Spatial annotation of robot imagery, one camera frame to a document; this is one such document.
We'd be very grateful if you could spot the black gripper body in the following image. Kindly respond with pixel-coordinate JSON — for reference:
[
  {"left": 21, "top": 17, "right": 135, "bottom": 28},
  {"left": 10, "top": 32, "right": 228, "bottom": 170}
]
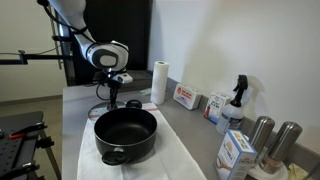
[{"left": 105, "top": 79, "right": 122, "bottom": 92}]

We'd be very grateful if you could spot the black pot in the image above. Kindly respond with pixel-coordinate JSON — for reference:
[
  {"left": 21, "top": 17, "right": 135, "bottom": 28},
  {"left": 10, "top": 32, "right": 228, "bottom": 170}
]
[{"left": 93, "top": 99, "right": 158, "bottom": 167}]

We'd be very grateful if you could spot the white paper towel roll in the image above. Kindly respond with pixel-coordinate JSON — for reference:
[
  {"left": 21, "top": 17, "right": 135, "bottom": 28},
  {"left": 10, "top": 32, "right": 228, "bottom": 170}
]
[{"left": 150, "top": 60, "right": 170, "bottom": 106}]

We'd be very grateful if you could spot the white first aid kit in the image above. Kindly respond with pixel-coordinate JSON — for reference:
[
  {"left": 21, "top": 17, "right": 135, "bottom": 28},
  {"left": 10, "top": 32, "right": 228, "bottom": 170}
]
[{"left": 172, "top": 82, "right": 203, "bottom": 111}]

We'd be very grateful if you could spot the white towel with red stripes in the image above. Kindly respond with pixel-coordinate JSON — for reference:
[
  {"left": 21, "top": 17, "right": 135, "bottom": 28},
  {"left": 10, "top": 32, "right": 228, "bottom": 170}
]
[{"left": 76, "top": 102, "right": 208, "bottom": 180}]

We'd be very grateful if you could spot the white carton with red print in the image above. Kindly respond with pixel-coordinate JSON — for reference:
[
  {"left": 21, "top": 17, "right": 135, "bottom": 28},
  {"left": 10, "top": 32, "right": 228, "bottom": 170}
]
[{"left": 203, "top": 91, "right": 233, "bottom": 125}]

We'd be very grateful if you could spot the black perforated work table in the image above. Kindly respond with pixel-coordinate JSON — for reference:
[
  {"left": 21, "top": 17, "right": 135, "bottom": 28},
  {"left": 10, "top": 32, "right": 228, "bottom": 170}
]
[{"left": 0, "top": 111, "right": 63, "bottom": 180}]

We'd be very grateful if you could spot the black clamp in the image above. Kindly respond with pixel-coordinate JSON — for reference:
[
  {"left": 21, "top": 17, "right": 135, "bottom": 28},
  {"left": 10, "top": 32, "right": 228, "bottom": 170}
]
[{"left": 0, "top": 160, "right": 41, "bottom": 180}]

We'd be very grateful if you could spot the clear spray bottle black trigger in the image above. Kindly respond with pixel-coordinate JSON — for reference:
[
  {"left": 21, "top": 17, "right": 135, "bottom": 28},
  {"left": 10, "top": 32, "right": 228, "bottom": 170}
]
[{"left": 215, "top": 74, "right": 249, "bottom": 136}]

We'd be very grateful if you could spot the blue and white salt box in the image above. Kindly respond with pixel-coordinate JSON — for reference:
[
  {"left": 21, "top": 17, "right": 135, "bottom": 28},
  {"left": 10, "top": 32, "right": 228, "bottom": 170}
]
[{"left": 214, "top": 129, "right": 259, "bottom": 180}]

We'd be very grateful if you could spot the steel grinder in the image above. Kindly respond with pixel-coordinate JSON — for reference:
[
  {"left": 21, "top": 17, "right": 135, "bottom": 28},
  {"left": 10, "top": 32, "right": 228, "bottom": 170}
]
[
  {"left": 248, "top": 115, "right": 276, "bottom": 168},
  {"left": 259, "top": 121, "right": 304, "bottom": 175}
]

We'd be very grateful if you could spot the white plate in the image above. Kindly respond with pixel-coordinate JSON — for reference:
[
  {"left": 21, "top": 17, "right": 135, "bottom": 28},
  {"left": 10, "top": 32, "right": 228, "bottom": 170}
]
[{"left": 248, "top": 156, "right": 290, "bottom": 180}]

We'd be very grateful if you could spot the yellow cloth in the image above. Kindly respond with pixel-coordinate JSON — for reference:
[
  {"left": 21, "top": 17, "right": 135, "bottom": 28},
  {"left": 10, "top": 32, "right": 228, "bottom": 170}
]
[{"left": 287, "top": 163, "right": 312, "bottom": 180}]

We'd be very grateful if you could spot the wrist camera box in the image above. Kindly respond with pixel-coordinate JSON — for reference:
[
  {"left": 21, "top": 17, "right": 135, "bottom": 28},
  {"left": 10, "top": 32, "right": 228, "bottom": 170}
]
[{"left": 111, "top": 72, "right": 134, "bottom": 84}]

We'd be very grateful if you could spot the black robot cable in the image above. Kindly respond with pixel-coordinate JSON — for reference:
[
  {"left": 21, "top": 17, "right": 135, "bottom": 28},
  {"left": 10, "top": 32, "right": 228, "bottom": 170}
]
[{"left": 42, "top": 1, "right": 114, "bottom": 102}]

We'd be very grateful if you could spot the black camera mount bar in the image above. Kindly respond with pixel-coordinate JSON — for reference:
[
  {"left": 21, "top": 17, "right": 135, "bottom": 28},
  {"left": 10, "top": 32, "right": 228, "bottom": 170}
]
[{"left": 0, "top": 49, "right": 73, "bottom": 66}]

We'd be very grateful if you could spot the red handled clamp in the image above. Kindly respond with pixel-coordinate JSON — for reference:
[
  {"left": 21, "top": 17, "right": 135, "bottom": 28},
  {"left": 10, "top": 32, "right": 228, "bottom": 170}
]
[{"left": 8, "top": 122, "right": 48, "bottom": 140}]

